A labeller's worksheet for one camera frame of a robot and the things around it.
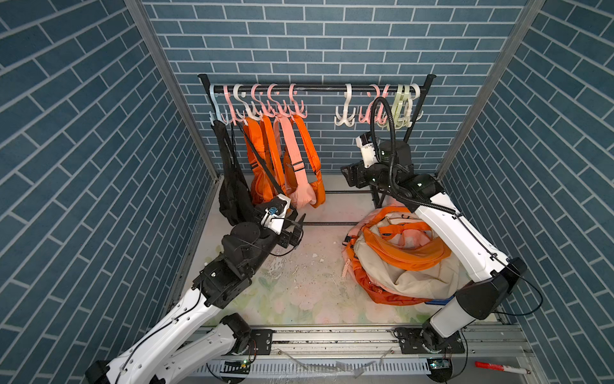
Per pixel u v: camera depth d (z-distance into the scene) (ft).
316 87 2.10
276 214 1.67
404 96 2.14
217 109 2.22
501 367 2.27
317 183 2.77
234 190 2.60
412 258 2.42
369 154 2.07
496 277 1.36
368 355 2.37
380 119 2.33
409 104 2.27
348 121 2.39
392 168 1.71
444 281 2.21
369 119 1.84
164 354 1.36
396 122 2.38
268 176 2.62
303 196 2.76
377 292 2.42
